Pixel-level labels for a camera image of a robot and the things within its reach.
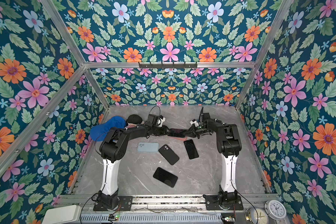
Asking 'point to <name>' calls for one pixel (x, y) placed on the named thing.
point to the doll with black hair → (133, 120)
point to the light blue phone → (148, 147)
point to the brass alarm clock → (251, 217)
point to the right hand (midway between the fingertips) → (185, 133)
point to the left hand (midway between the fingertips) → (172, 128)
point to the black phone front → (165, 177)
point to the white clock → (275, 209)
